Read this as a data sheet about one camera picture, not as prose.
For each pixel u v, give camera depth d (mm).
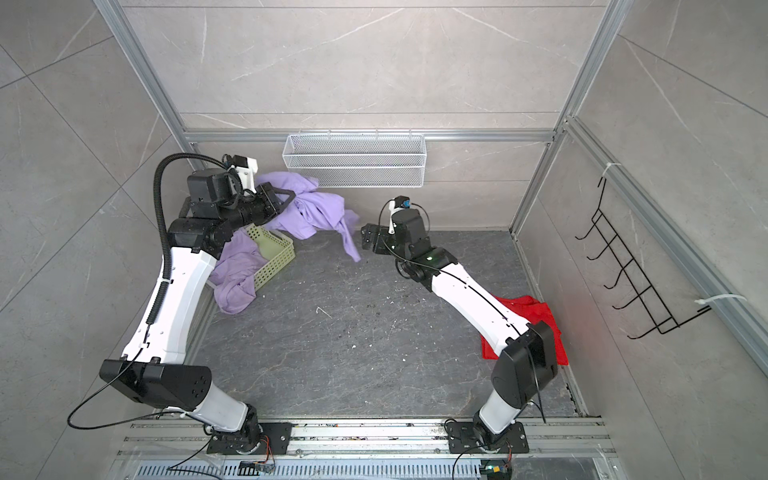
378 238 685
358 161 1009
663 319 590
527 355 419
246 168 619
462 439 729
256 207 594
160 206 481
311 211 713
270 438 730
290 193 687
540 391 470
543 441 754
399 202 674
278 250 1044
